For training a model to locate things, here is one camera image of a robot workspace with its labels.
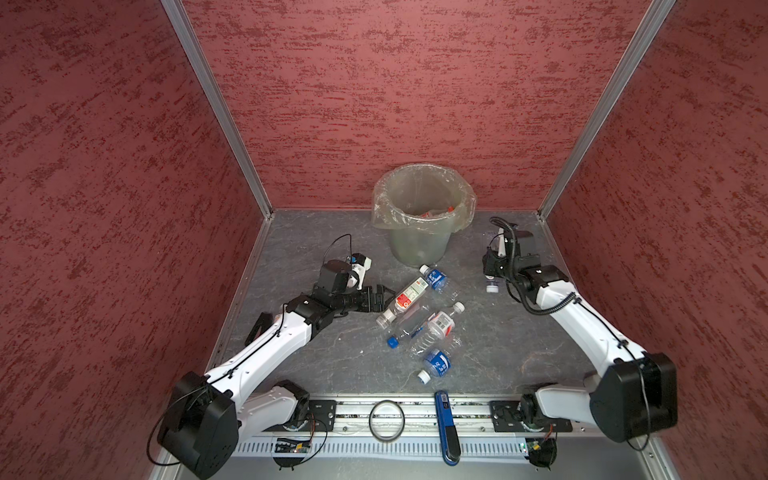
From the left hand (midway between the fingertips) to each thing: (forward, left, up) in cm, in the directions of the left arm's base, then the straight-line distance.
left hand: (382, 300), depth 80 cm
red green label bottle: (-1, -1, -11) cm, 11 cm away
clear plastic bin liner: (+41, -13, +1) cm, 43 cm away
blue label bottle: (+12, -18, -10) cm, 23 cm away
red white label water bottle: (-4, -17, -9) cm, 19 cm away
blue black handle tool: (-29, -17, -11) cm, 36 cm away
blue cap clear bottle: (-1, -8, -12) cm, 14 cm away
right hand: (+11, -30, +2) cm, 32 cm away
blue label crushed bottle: (-14, -15, -9) cm, 22 cm away
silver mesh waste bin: (+23, -10, -6) cm, 26 cm away
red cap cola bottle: (+34, -18, 0) cm, 39 cm away
